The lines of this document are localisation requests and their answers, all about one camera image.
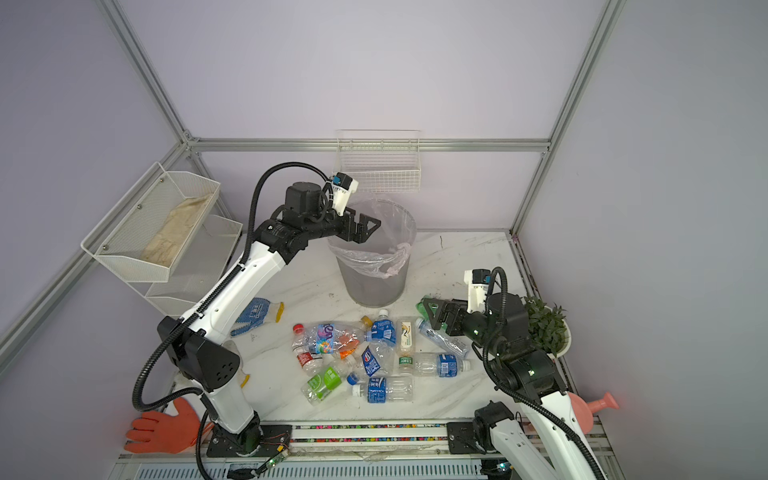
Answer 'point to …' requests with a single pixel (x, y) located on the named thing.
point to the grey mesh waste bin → (369, 289)
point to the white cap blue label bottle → (382, 343)
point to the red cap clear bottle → (305, 350)
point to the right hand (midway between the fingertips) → (436, 301)
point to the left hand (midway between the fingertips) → (364, 217)
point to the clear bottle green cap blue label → (433, 364)
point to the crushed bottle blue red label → (377, 368)
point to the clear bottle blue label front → (386, 389)
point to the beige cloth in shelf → (166, 241)
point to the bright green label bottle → (320, 385)
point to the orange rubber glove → (164, 433)
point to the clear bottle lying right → (443, 338)
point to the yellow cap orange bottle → (347, 341)
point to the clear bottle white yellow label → (406, 335)
